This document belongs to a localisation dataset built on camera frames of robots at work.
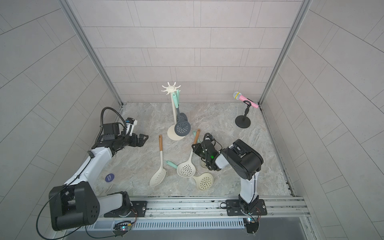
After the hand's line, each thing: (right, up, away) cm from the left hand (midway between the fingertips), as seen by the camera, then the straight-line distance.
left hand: (143, 133), depth 85 cm
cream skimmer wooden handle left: (+11, -23, -4) cm, 26 cm away
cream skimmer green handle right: (+35, -17, -1) cm, 39 cm away
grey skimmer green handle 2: (+22, +3, +2) cm, 23 cm away
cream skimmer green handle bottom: (+35, -25, -7) cm, 44 cm away
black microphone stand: (+64, +6, +19) cm, 67 cm away
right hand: (+28, -10, +9) cm, 31 cm away
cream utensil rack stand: (+14, -2, +14) cm, 20 cm away
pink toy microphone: (+57, +23, +7) cm, 62 cm away
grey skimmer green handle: (+23, +10, +4) cm, 25 cm away
